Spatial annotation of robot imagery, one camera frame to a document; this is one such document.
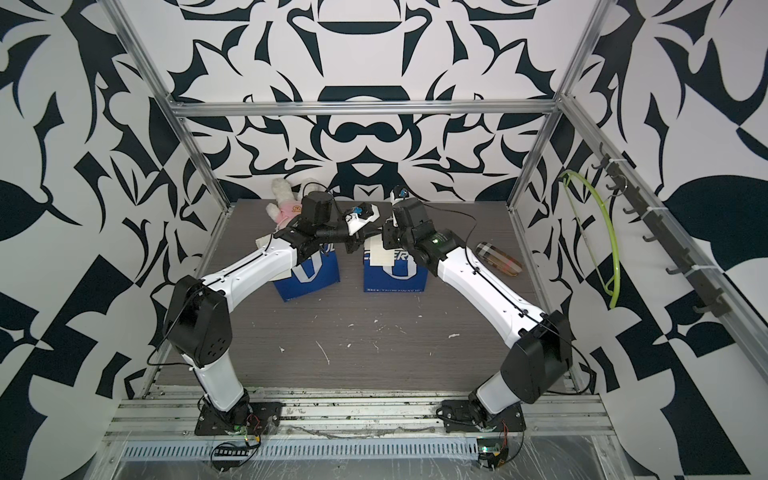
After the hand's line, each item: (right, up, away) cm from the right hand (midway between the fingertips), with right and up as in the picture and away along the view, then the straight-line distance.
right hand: (388, 222), depth 80 cm
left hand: (-3, +1, +3) cm, 4 cm away
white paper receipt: (-32, -5, -4) cm, 32 cm away
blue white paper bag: (-21, -15, +9) cm, 27 cm away
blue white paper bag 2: (+5, -15, +7) cm, 18 cm away
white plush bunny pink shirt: (-35, +7, +29) cm, 46 cm away
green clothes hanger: (+50, -15, -10) cm, 54 cm away
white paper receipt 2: (-3, -9, +4) cm, 10 cm away
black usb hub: (-38, -55, -7) cm, 67 cm away
